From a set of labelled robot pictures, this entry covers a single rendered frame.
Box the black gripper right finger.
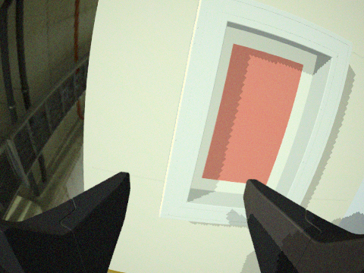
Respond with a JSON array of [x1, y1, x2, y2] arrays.
[[243, 179, 364, 273]]

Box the pale beige wall panel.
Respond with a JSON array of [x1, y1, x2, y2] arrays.
[[83, 0, 364, 273]]

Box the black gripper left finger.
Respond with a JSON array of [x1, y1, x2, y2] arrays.
[[0, 171, 130, 273]]

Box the white picture frame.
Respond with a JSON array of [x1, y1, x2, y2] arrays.
[[158, 0, 353, 225]]

